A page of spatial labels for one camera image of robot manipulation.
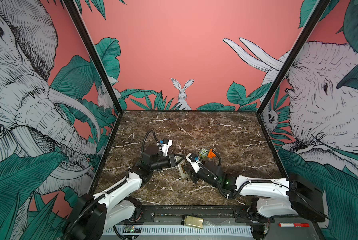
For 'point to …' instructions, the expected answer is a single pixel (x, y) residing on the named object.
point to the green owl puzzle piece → (203, 153)
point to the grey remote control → (179, 160)
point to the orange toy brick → (211, 154)
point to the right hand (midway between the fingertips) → (183, 164)
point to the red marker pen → (297, 225)
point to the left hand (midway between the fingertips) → (184, 157)
